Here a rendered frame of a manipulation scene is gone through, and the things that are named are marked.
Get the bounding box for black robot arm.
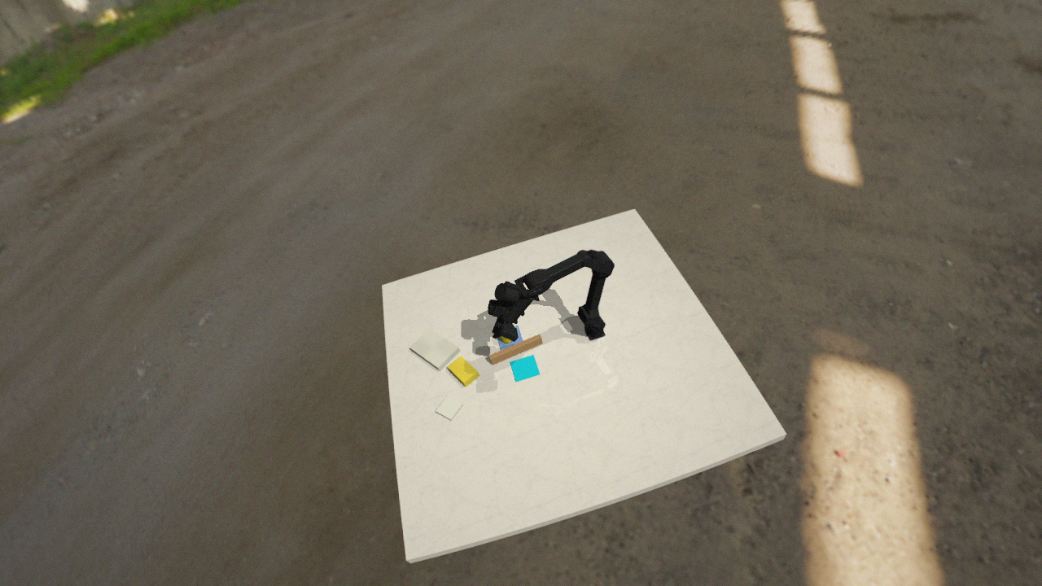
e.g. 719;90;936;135
488;249;615;341

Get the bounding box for brown wooden plank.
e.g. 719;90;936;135
488;335;543;365

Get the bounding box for yellow rectangular block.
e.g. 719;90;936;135
448;356;479;387

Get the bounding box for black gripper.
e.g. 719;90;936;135
493;304;525;342

